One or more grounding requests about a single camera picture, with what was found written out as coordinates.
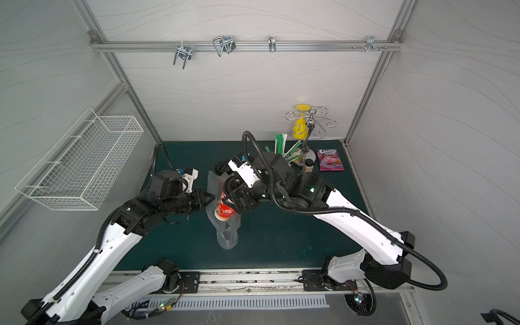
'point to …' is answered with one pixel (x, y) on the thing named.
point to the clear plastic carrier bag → (227, 231)
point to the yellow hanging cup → (300, 127)
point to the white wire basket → (74, 173)
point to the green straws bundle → (290, 153)
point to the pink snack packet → (329, 160)
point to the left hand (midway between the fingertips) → (211, 198)
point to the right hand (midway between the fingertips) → (232, 192)
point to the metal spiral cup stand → (312, 121)
